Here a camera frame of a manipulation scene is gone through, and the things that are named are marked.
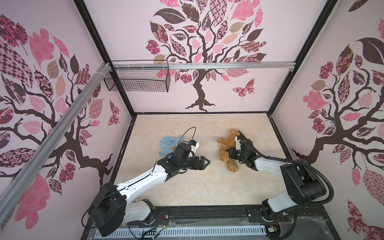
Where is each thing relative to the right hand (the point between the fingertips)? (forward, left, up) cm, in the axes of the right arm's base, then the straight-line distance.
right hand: (227, 149), depth 94 cm
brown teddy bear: (+2, +1, +3) cm, 4 cm away
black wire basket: (+60, +66, +13) cm, 90 cm away
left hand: (-14, +16, +8) cm, 23 cm away
